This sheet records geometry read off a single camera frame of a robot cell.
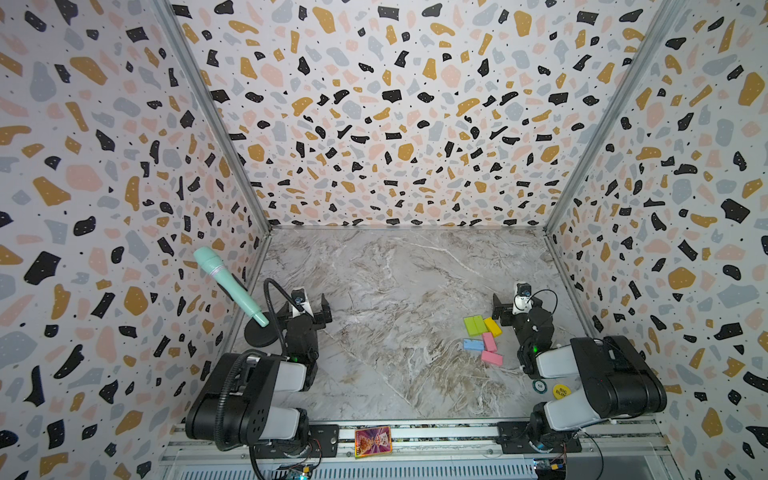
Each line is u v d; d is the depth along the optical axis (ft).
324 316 2.73
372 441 2.39
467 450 2.40
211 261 2.26
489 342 2.96
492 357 2.90
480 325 3.11
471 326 3.11
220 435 1.26
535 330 2.29
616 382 1.49
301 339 2.17
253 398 1.45
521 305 2.64
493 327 3.05
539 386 2.74
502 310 2.70
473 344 2.95
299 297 2.44
